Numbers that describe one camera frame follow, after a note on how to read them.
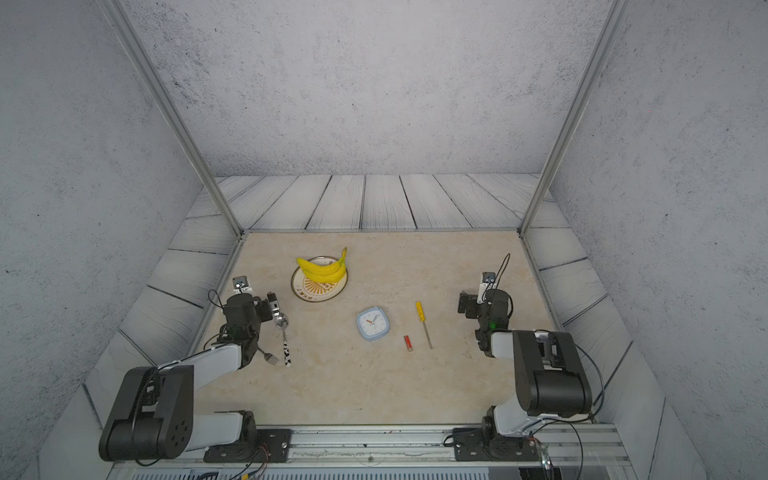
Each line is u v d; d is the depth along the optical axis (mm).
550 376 456
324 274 1020
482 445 724
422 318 961
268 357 871
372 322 918
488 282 811
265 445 725
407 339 913
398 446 741
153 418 423
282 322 936
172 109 867
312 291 1023
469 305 852
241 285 783
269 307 854
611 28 718
